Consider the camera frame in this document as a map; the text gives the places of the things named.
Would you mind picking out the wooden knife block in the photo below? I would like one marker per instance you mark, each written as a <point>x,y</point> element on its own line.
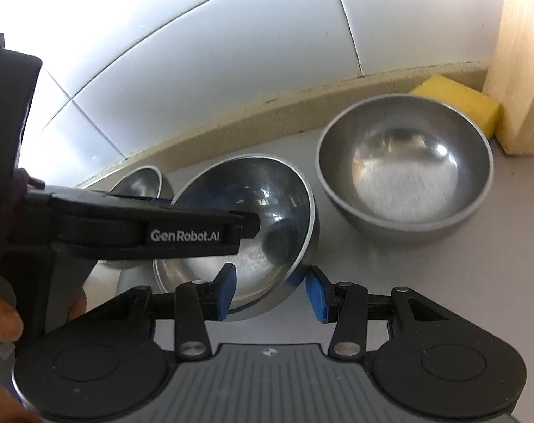
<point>522,75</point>

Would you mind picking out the yellow sponge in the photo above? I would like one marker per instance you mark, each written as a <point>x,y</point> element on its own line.
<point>460,97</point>

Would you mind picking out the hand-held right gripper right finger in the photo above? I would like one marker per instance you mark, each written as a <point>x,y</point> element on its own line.
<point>317,295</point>

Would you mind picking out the stainless steel bowl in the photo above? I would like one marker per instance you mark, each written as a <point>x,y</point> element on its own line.
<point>139,183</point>
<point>276,211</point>
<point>403,167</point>

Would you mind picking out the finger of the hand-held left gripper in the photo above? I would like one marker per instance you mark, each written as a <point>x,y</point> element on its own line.
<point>163,202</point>
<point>139,229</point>

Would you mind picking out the person's left hand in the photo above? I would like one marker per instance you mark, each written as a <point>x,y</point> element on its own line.
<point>3,319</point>

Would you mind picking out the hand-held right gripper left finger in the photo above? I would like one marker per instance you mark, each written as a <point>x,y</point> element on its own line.
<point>225,293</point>

